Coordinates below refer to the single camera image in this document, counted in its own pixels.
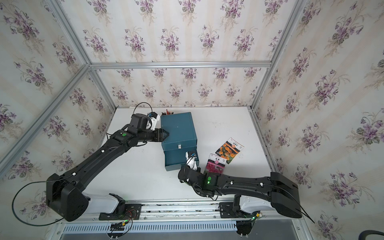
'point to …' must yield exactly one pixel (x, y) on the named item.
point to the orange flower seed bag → (229, 150)
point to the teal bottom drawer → (174, 160)
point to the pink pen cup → (170, 112)
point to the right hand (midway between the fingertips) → (182, 169)
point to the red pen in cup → (167, 112)
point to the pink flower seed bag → (216, 164)
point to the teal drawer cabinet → (182, 139)
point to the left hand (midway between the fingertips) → (167, 136)
